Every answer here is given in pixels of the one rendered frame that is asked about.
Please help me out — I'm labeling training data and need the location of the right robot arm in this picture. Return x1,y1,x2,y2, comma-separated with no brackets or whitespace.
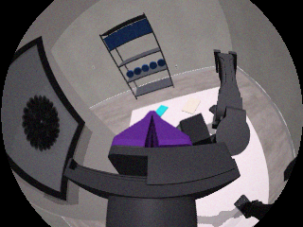
176,49,250,156

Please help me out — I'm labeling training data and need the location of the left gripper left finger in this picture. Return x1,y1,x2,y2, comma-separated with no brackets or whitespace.
111,111,152,148

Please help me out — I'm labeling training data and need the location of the grey mirror glass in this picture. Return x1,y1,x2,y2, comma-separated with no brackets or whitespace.
1,44,79,192

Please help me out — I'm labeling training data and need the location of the teal flat rectangular block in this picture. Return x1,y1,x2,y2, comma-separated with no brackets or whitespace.
156,105,168,117

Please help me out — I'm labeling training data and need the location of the black rectangular frame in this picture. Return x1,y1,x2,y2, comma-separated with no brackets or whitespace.
7,36,85,201

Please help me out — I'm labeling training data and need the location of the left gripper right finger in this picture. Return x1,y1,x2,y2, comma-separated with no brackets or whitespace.
152,111,193,148

